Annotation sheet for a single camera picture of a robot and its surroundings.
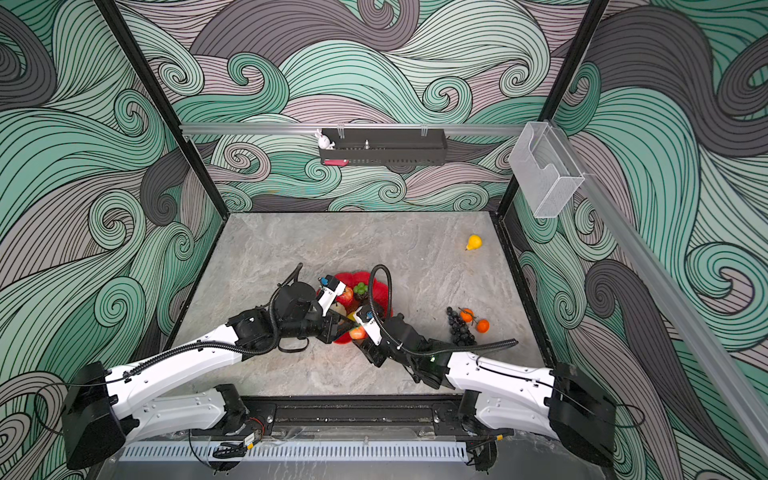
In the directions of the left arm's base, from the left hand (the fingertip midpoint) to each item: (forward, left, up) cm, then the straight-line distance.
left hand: (354, 323), depth 73 cm
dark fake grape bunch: (+2, -30, -12) cm, 32 cm away
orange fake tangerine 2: (+6, -38, -14) cm, 41 cm away
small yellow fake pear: (+38, -41, -13) cm, 57 cm away
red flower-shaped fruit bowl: (+16, -7, -15) cm, 23 cm away
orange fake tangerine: (+9, -33, -14) cm, 37 cm away
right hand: (0, -2, -6) cm, 6 cm away
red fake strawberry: (-2, -1, -2) cm, 3 cm away
